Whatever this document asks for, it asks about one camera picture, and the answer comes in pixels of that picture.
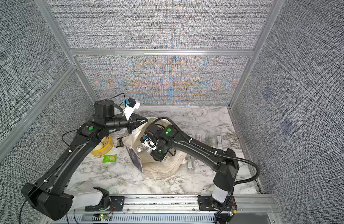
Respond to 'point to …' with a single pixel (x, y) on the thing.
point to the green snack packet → (110, 158)
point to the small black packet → (120, 142)
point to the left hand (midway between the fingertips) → (148, 118)
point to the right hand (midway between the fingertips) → (157, 151)
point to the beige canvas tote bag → (151, 167)
